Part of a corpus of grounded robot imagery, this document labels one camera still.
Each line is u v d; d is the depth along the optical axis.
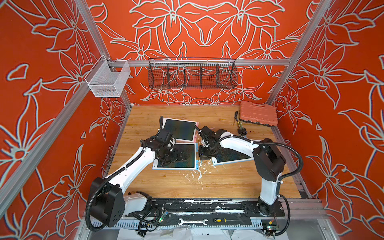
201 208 0.74
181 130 1.04
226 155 0.91
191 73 1.00
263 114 1.04
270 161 0.49
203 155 0.78
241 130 1.01
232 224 0.70
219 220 0.70
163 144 0.67
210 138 0.69
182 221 0.70
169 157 0.69
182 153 0.93
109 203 0.39
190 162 0.89
